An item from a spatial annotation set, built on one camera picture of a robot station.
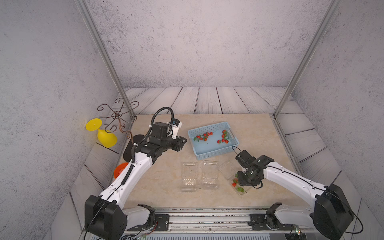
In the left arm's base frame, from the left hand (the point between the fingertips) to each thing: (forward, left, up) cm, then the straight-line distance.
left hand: (185, 139), depth 79 cm
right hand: (-17, -30, -17) cm, 38 cm away
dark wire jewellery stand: (+11, +35, +8) cm, 38 cm away
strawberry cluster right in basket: (+18, -26, -22) cm, 39 cm away
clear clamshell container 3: (-7, -25, -23) cm, 35 cm away
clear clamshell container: (-10, -1, -23) cm, 25 cm away
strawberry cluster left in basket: (+19, -13, -22) cm, 31 cm away
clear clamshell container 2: (-10, -13, -23) cm, 28 cm away
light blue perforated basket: (+15, -18, -22) cm, 32 cm away
